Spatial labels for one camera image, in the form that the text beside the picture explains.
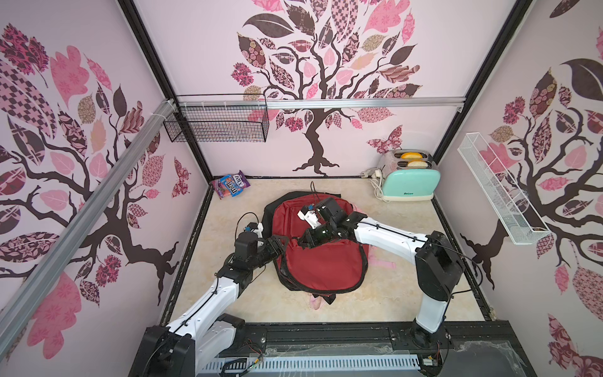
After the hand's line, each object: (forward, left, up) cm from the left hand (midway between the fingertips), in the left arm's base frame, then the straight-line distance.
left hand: (284, 246), depth 83 cm
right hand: (-1, -5, +1) cm, 6 cm away
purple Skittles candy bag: (+43, +26, -9) cm, 51 cm away
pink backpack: (-16, -11, -11) cm, 22 cm away
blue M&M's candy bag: (+39, +30, -8) cm, 49 cm away
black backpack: (+19, +8, -3) cm, 21 cm away
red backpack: (-9, -17, +2) cm, 19 cm away
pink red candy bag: (+37, +35, -9) cm, 52 cm away
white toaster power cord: (+34, -42, -2) cm, 54 cm away
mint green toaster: (+32, -54, +4) cm, 63 cm away
